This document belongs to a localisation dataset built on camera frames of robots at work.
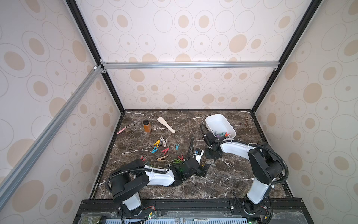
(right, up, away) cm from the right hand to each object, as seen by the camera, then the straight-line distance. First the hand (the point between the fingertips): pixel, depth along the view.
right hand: (214, 155), depth 95 cm
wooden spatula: (-37, +23, +18) cm, 47 cm away
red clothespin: (-34, +3, 0) cm, 34 cm away
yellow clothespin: (-39, +8, +4) cm, 40 cm away
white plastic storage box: (+7, +22, +15) cm, 27 cm away
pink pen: (-68, +16, +11) cm, 71 cm away
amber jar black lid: (-47, +20, +5) cm, 52 cm away
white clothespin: (-34, +8, +5) cm, 36 cm away
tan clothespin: (-35, -2, -3) cm, 36 cm away
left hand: (-6, -2, -14) cm, 15 cm away
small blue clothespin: (-25, +6, +2) cm, 26 cm away
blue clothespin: (-41, +3, +1) cm, 41 cm away
